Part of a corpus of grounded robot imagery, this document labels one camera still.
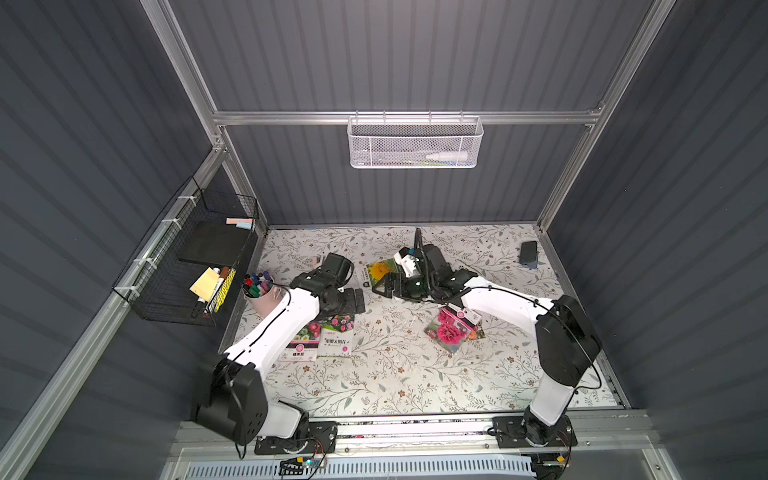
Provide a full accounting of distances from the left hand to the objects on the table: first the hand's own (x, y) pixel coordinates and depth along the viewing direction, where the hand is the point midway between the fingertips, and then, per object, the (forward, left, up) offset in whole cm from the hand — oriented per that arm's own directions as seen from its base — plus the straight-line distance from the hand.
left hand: (352, 308), depth 84 cm
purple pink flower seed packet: (-6, +15, -12) cm, 20 cm away
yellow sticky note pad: (-3, +32, +17) cm, 36 cm away
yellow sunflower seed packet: (+22, -5, -12) cm, 26 cm away
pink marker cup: (+6, +28, -1) cm, 29 cm away
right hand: (+3, -9, +4) cm, 11 cm away
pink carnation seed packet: (-1, -31, -11) cm, 32 cm away
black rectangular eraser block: (+27, -62, -8) cm, 68 cm away
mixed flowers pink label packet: (-3, +6, -12) cm, 13 cm away
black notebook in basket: (+11, +36, +16) cm, 41 cm away
